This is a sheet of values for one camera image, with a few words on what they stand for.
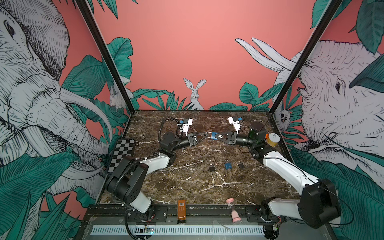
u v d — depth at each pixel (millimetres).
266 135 1010
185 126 730
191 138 687
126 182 444
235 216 731
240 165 925
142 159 506
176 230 701
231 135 661
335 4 685
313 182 435
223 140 702
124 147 951
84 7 690
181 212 717
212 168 904
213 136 717
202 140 731
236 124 705
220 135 715
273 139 985
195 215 748
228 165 913
